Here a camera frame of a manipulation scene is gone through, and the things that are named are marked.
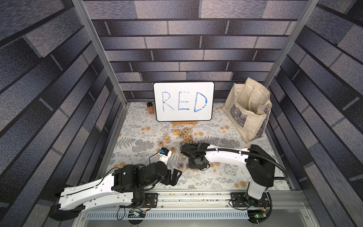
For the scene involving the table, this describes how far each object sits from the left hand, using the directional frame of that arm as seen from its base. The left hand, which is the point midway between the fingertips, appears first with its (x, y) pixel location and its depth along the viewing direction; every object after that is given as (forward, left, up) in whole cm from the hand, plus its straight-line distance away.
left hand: (176, 173), depth 65 cm
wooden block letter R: (+9, -2, -16) cm, 18 cm away
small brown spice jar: (+52, +23, -10) cm, 58 cm away
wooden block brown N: (+33, -5, -15) cm, 37 cm away
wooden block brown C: (+20, +4, -15) cm, 25 cm away
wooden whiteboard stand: (+41, -11, -14) cm, 45 cm away
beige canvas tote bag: (+51, -52, -8) cm, 73 cm away
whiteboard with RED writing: (+48, -6, +1) cm, 48 cm away
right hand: (+10, -9, -17) cm, 21 cm away
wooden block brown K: (+27, +7, -16) cm, 32 cm away
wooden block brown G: (+29, -5, -15) cm, 33 cm away
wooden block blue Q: (+31, -1, -16) cm, 35 cm away
